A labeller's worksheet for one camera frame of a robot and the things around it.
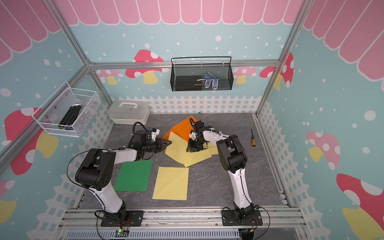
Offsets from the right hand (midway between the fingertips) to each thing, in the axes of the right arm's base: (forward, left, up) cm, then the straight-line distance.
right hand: (188, 150), depth 98 cm
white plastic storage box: (+25, +42, +12) cm, 50 cm away
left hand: (-1, +10, +8) cm, 13 cm away
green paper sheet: (-17, +31, 0) cm, 36 cm away
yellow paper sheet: (-22, +9, -1) cm, 23 cm away
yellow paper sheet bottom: (-1, +7, +4) cm, 9 cm away
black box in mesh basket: (+28, -1, +32) cm, 43 cm away
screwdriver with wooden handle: (+7, -45, 0) cm, 46 cm away
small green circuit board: (-45, +31, -3) cm, 55 cm away
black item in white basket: (-2, +53, +36) cm, 64 cm away
